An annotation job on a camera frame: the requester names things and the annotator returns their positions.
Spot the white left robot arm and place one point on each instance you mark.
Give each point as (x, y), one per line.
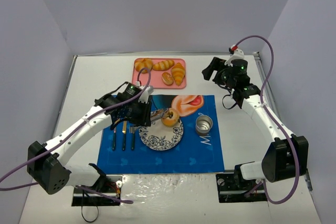
(49, 161)

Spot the gold fork dark handle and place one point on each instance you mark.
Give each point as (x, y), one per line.
(132, 132)

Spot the round knotted bread roll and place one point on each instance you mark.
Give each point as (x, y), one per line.
(141, 63)

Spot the gold spoon dark handle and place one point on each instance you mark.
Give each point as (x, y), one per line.
(113, 147)

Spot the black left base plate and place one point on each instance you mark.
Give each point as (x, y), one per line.
(110, 187)

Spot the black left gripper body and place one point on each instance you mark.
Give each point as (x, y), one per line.
(145, 114)

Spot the gold knife dark handle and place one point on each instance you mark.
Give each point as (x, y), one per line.
(124, 132)

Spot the small sugared donut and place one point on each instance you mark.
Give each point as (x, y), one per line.
(167, 78)

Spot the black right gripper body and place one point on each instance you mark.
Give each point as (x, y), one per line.
(218, 70)

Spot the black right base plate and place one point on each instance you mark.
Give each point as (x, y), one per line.
(232, 190)

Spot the long ridged bread roll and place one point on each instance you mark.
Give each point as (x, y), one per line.
(163, 65)

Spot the blue cartoon placemat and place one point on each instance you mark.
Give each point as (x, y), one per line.
(193, 154)

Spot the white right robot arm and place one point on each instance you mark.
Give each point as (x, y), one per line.
(287, 154)

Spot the pink plastic tray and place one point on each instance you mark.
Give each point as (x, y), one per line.
(156, 79)

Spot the large sugared ring donut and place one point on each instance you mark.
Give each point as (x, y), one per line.
(170, 117)

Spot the blue floral ceramic plate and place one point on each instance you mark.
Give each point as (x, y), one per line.
(159, 137)

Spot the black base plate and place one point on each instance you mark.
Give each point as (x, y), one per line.
(232, 190)
(110, 187)

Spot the left gripper silver tong finger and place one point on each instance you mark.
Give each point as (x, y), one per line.
(161, 113)
(155, 118)

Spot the golden croissant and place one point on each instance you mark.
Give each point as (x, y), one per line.
(178, 73)

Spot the small metal cup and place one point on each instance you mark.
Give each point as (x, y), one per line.
(203, 125)

